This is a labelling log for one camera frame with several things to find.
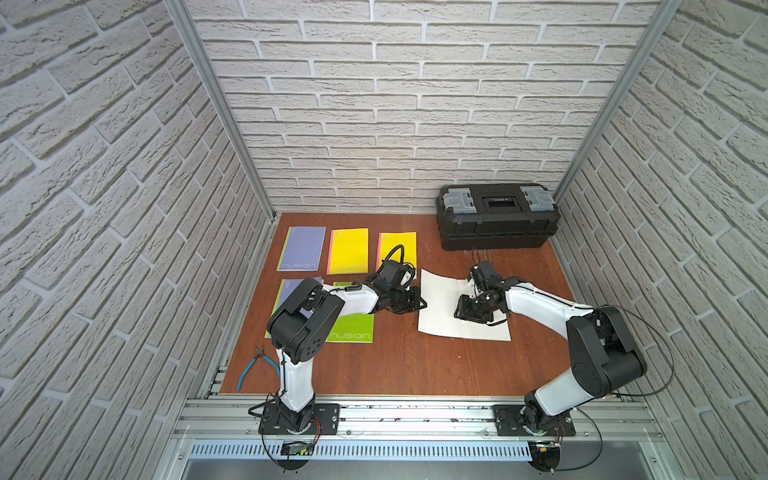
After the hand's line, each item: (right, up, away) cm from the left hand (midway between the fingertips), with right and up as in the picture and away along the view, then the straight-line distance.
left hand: (432, 302), depth 90 cm
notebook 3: (+3, +2, +4) cm, 5 cm away
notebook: (-14, +19, +21) cm, 32 cm away
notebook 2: (-29, -9, -3) cm, 31 cm away
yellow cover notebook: (-29, +16, +17) cm, 37 cm away
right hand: (+10, -4, 0) cm, 10 cm away
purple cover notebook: (-46, +16, +18) cm, 52 cm away
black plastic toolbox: (+20, +27, +7) cm, 35 cm away
